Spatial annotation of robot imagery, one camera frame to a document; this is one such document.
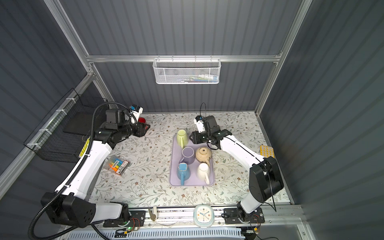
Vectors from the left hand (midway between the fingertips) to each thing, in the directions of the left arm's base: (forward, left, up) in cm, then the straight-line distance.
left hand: (144, 124), depth 78 cm
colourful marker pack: (-11, +20, -25) cm, 34 cm away
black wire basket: (-6, +38, +1) cm, 39 cm away
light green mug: (+3, -19, -18) cm, 26 cm away
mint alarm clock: (-40, -29, -25) cm, 55 cm away
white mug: (-20, -30, -18) cm, 41 cm away
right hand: (-3, -26, -10) cm, 28 cm away
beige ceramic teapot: (-10, -32, -19) cm, 38 cm away
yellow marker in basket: (-14, +25, 0) cm, 28 cm away
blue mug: (-20, -19, -18) cm, 33 cm away
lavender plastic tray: (-13, -25, -25) cm, 38 cm away
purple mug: (-9, -22, -19) cm, 31 cm away
